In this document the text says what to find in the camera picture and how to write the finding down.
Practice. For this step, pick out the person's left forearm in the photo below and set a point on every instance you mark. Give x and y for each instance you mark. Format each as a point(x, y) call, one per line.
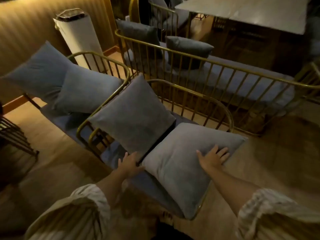
point(112, 187)

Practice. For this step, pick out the gold frame blue seat chair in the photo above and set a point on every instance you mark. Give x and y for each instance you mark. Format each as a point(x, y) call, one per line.
point(155, 189)
point(62, 122)

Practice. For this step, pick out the metal bar frame chair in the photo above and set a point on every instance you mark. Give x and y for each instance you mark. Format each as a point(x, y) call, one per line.
point(18, 137)

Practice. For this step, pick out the person's left hand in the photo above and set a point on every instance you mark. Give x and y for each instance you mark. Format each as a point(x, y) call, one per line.
point(130, 164)

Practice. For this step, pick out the person's right forearm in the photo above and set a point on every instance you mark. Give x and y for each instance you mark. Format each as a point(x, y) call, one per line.
point(232, 187)

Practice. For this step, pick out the gold frame grey bench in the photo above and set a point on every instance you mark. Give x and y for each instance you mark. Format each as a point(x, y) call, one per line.
point(237, 62)

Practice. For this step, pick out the person's black trousers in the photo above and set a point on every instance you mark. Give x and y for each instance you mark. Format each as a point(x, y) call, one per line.
point(170, 232)

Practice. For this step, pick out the person's striped beige shirt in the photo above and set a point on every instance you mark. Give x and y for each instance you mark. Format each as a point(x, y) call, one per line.
point(75, 217)

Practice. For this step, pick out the person's right hand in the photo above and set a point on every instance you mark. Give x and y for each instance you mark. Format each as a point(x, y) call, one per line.
point(213, 158)

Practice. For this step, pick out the white tower air purifier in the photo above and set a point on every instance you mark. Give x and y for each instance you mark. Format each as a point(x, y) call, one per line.
point(80, 37)

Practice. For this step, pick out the grey marble table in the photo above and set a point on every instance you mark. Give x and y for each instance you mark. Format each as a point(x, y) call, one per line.
point(250, 12)

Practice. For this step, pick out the grey square cushion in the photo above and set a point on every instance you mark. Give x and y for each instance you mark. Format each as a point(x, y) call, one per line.
point(37, 72)
point(140, 32)
point(187, 46)
point(85, 89)
point(132, 117)
point(180, 167)

